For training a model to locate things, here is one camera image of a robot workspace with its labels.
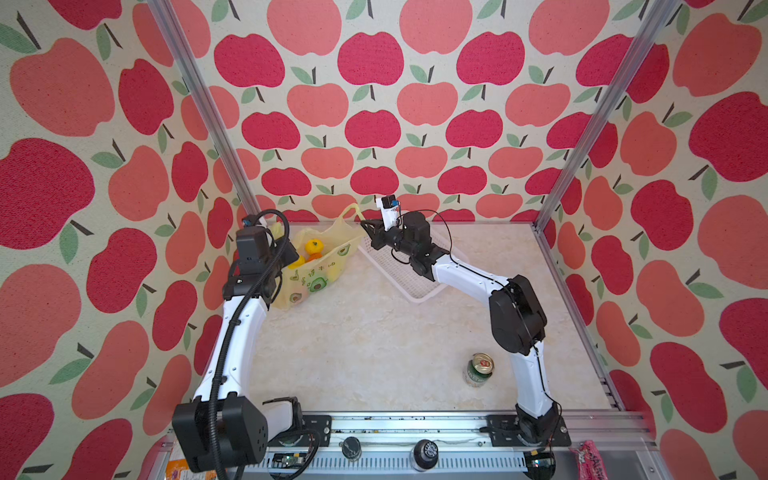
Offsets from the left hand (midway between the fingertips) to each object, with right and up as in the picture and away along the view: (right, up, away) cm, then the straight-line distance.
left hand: (294, 242), depth 79 cm
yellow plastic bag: (0, -11, +12) cm, 16 cm away
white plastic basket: (+35, -14, +22) cm, 44 cm away
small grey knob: (+17, -45, -15) cm, 51 cm away
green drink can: (+48, -33, -4) cm, 59 cm away
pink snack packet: (+73, -53, -10) cm, 90 cm away
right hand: (+19, +7, +7) cm, 22 cm away
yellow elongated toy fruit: (+4, -4, -8) cm, 10 cm away
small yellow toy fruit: (-1, -1, +26) cm, 26 cm away
